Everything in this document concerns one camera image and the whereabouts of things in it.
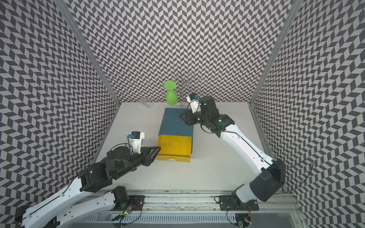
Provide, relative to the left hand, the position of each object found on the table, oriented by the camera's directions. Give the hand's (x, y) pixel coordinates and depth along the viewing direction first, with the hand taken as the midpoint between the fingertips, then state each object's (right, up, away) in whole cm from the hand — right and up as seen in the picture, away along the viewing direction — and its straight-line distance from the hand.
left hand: (158, 150), depth 65 cm
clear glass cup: (-22, +28, +57) cm, 67 cm away
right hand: (+11, +15, +9) cm, 21 cm away
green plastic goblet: (+3, +29, +25) cm, 38 cm away
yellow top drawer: (+6, -2, +14) cm, 16 cm away
